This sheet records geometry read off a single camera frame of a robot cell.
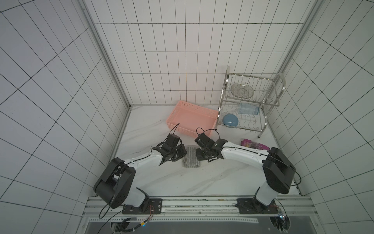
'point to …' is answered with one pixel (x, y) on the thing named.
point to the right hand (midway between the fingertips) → (194, 157)
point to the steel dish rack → (244, 99)
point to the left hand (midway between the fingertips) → (185, 155)
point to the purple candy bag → (248, 143)
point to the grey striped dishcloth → (191, 160)
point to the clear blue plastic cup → (248, 109)
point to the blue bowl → (230, 120)
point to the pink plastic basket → (192, 119)
